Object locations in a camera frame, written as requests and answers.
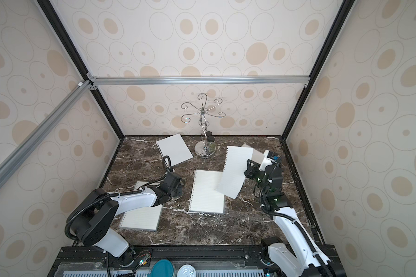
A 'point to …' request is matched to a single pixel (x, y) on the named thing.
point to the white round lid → (186, 270)
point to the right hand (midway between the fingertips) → (254, 160)
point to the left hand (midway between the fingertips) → (185, 186)
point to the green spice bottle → (211, 145)
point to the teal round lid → (162, 268)
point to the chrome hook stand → (201, 148)
